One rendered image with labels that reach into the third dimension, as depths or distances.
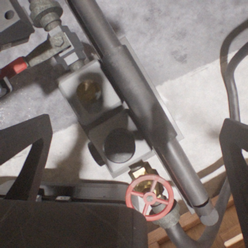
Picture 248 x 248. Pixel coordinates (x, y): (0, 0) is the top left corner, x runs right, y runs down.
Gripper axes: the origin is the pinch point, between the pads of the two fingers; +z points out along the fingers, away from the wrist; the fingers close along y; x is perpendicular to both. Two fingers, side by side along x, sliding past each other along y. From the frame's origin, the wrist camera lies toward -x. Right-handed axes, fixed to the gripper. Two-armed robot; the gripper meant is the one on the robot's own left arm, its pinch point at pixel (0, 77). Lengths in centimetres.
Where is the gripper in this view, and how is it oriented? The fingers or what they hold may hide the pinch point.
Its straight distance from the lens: 40.2
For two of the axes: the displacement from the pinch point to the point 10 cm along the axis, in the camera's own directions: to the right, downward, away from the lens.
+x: -8.6, 5.1, 0.7
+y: -5.1, -8.6, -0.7
